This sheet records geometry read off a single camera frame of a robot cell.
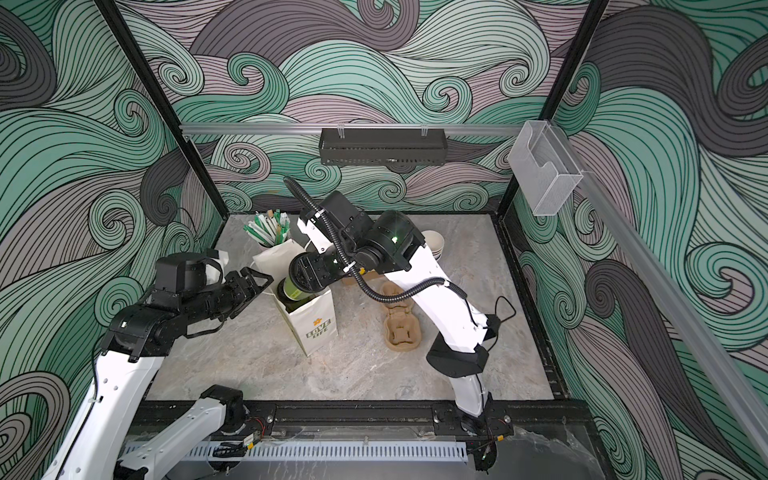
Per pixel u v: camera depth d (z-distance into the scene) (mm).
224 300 551
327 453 760
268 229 928
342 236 405
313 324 739
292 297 636
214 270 513
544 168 780
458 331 424
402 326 872
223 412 620
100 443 364
